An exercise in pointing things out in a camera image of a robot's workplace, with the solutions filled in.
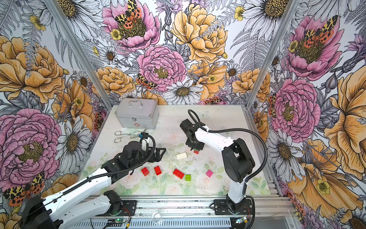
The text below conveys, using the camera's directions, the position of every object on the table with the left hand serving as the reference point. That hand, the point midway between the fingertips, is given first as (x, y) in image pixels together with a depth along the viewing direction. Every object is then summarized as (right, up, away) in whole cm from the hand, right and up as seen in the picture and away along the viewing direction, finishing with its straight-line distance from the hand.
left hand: (158, 153), depth 79 cm
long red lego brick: (+11, -14, +6) cm, 18 cm away
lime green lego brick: (+16, -15, +4) cm, 23 cm away
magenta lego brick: (+29, -13, +6) cm, 32 cm away
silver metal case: (-16, +22, +16) cm, 32 cm away
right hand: (+20, 0, +9) cm, 23 cm away
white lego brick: (+12, -5, +12) cm, 18 cm away
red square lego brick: (-1, -12, +6) cm, 13 cm away
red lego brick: (+22, -3, +14) cm, 26 cm away
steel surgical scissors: (-33, +8, +26) cm, 43 cm away
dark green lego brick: (+21, +1, +2) cm, 21 cm away
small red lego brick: (-8, -12, +4) cm, 15 cm away
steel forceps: (-33, +4, +23) cm, 40 cm away
